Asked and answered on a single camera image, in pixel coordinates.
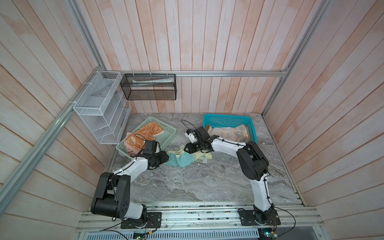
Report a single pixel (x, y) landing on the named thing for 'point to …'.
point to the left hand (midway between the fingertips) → (166, 160)
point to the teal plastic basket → (226, 120)
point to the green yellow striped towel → (179, 158)
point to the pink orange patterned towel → (134, 142)
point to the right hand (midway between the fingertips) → (186, 148)
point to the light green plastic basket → (162, 139)
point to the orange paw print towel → (239, 134)
